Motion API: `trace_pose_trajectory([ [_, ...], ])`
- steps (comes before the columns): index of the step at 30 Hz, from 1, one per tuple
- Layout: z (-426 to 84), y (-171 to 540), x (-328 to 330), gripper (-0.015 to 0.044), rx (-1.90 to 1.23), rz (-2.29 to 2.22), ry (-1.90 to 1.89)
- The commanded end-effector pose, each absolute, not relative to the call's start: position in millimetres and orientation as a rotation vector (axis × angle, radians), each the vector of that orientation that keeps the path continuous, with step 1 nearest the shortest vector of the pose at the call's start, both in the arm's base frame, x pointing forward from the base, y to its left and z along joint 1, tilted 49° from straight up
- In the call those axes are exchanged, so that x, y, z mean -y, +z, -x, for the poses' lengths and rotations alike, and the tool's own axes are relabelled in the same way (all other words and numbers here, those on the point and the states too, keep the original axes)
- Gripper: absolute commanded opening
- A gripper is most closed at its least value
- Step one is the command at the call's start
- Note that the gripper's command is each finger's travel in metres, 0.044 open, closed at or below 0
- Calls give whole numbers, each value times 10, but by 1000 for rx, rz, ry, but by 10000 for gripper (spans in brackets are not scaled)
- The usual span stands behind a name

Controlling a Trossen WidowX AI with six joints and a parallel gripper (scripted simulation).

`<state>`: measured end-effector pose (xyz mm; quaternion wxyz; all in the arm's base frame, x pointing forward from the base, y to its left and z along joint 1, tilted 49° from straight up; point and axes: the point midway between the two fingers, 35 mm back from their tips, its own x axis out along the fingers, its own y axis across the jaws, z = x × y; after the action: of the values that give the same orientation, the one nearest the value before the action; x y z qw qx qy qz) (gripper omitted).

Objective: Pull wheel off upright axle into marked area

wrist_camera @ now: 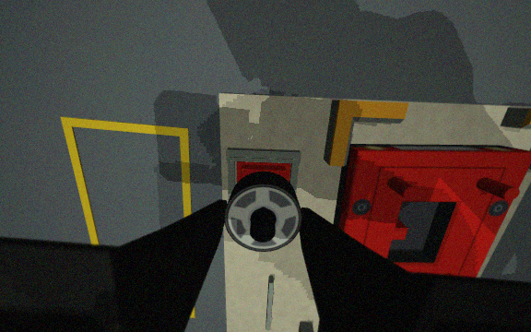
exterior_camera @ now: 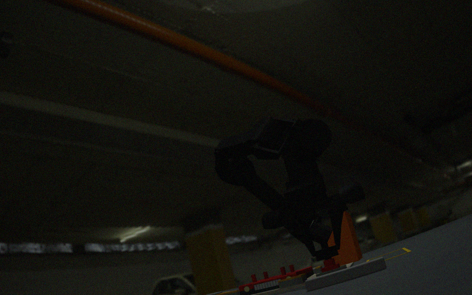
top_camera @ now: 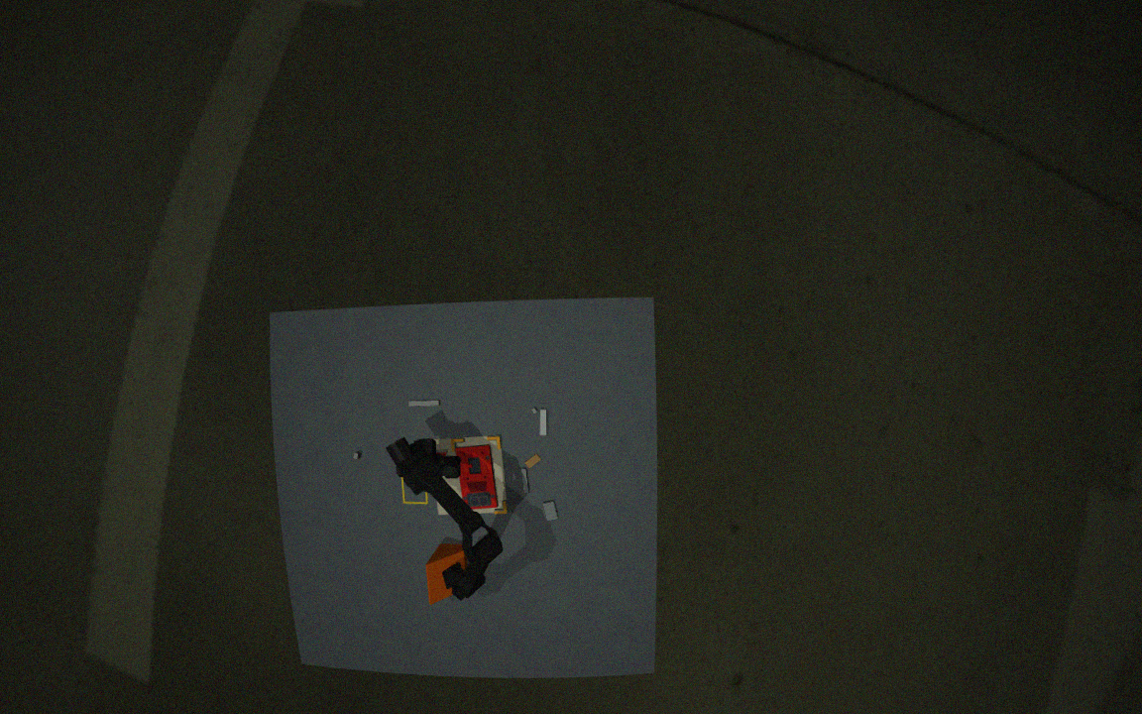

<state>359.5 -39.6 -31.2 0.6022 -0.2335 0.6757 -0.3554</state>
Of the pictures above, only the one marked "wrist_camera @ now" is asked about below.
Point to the yellow rectangular outline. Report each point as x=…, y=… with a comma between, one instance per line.
x=69, y=123

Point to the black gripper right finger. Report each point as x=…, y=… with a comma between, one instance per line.
x=357, y=290

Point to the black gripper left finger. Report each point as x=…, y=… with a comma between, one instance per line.
x=148, y=285

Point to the black wheel with grey rim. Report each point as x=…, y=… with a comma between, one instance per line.
x=269, y=190

